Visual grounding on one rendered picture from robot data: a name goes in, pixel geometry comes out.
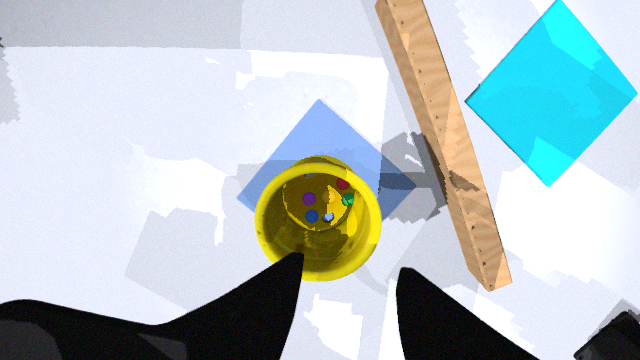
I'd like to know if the dark red marble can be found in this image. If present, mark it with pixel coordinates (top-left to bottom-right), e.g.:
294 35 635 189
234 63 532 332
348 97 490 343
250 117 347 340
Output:
336 178 350 190

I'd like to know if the yellow cup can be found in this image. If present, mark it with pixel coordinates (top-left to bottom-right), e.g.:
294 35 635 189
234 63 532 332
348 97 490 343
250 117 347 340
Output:
254 155 382 282

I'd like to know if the tan wooden plank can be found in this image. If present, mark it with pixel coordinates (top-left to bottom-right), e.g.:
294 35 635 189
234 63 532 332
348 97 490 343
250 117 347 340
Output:
374 0 513 292

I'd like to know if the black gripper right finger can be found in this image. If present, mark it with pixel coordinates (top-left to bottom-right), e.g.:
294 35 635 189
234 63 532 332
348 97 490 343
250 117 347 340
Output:
395 267 541 360

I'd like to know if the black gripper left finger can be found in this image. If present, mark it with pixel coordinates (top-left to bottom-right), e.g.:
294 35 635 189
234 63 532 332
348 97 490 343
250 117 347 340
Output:
0 252 304 360

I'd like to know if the purple marble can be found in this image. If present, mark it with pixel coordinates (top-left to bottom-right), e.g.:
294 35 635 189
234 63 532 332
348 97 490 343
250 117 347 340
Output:
302 192 316 206

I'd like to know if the green marble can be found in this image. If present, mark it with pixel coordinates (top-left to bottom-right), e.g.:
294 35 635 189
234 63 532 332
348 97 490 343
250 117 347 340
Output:
342 193 354 206

